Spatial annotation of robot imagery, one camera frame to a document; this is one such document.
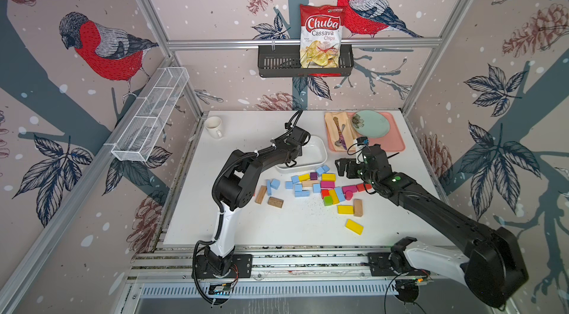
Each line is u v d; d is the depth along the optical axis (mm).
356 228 817
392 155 1033
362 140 729
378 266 728
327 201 895
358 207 846
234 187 540
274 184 923
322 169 951
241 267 731
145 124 755
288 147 771
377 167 619
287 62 1067
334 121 1173
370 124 1148
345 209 856
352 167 740
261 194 901
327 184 931
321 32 836
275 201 878
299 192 899
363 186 728
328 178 946
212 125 1053
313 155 1020
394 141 1111
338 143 1057
